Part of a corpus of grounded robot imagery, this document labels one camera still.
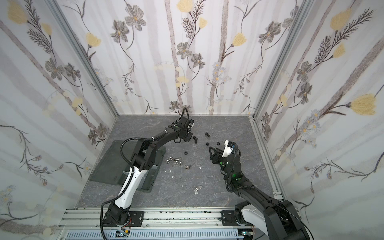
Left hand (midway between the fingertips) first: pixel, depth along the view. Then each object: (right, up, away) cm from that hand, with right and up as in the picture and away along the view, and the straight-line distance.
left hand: (187, 131), depth 108 cm
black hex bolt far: (+15, -2, 0) cm, 15 cm away
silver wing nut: (+1, -22, -16) cm, 27 cm away
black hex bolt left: (+6, -5, -3) cm, 8 cm away
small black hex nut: (+14, -9, -4) cm, 17 cm away
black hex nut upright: (-1, -14, -9) cm, 17 cm away
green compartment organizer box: (-50, -22, -14) cm, 56 cm away
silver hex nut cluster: (-7, -18, -14) cm, 24 cm away
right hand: (+14, -7, -27) cm, 31 cm away
